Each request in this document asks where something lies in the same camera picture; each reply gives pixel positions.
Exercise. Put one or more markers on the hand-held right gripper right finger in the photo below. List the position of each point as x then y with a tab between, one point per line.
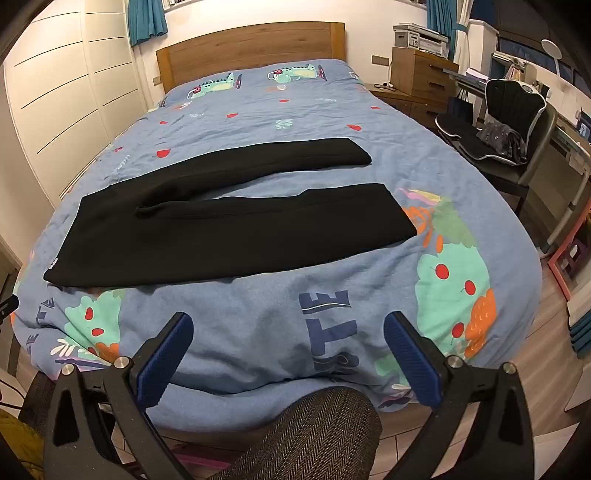
413	360

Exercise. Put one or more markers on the white desk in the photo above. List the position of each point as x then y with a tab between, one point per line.
565	147

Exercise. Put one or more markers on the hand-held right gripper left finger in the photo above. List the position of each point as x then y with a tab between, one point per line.
164	360

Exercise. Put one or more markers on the wooden bed headboard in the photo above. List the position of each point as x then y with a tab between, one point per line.
251	50

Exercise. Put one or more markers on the stack of teal mats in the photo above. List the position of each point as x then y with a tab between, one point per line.
582	330

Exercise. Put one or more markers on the white desk lamp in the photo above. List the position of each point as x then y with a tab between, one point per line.
551	48

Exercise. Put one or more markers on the dark cloth on chair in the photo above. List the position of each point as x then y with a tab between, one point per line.
501	141

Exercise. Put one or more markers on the blue printed blanket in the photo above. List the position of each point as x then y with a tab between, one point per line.
286	115

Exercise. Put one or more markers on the black pants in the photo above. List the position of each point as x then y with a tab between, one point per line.
221	235

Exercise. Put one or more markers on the wooden drawer cabinet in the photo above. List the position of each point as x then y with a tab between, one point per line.
422	74

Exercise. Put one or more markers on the white power strip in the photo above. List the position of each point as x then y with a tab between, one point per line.
383	85

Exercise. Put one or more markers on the person's grey tweed leg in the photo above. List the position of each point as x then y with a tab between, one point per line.
304	434

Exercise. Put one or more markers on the white wardrobe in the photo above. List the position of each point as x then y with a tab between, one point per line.
69	92

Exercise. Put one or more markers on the yellow cloth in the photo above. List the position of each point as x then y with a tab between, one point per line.
18	443

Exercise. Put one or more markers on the white printer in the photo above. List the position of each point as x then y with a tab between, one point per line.
422	39

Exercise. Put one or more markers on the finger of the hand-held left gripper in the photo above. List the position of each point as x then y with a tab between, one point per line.
8	305

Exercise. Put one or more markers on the dark bag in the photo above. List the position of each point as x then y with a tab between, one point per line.
461	108

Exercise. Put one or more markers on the black desk chair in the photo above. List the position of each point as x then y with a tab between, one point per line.
512	104

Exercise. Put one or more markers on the wall socket plate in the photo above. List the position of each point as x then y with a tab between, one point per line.
380	60

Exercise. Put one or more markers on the teal curtain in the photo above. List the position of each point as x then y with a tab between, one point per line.
443	18
147	21

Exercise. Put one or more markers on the pink stool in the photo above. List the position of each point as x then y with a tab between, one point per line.
570	258

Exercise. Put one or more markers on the wooden nightstand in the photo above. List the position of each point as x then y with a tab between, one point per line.
408	104

